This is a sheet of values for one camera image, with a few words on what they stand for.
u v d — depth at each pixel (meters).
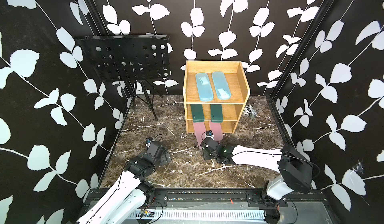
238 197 0.76
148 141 0.70
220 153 0.63
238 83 0.84
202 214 0.70
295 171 0.44
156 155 0.60
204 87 0.80
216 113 0.86
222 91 0.78
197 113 0.85
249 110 1.10
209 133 0.77
